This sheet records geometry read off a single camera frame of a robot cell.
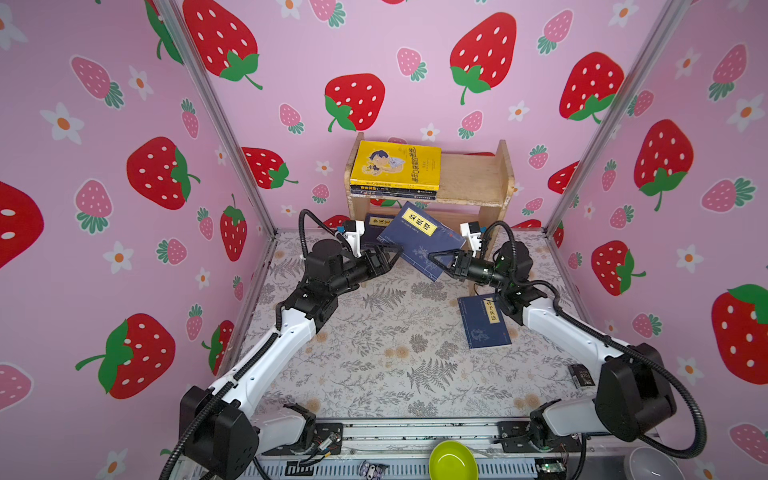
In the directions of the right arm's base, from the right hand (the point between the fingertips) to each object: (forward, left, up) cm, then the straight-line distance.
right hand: (429, 258), depth 71 cm
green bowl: (-36, -9, -33) cm, 50 cm away
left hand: (0, +8, +2) cm, 8 cm away
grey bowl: (-31, -54, -30) cm, 69 cm away
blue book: (+18, +18, -8) cm, 27 cm away
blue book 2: (+6, +3, +2) cm, 7 cm away
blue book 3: (+3, -20, -32) cm, 38 cm away
